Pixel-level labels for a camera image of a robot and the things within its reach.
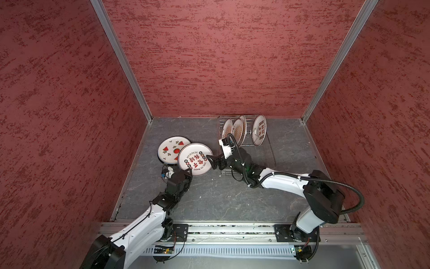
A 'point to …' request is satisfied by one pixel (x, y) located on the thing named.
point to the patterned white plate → (259, 130)
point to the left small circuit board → (167, 250)
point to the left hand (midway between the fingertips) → (194, 170)
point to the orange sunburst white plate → (227, 128)
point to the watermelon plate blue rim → (174, 139)
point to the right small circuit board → (303, 253)
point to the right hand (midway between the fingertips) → (213, 155)
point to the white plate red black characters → (194, 156)
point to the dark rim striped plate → (168, 152)
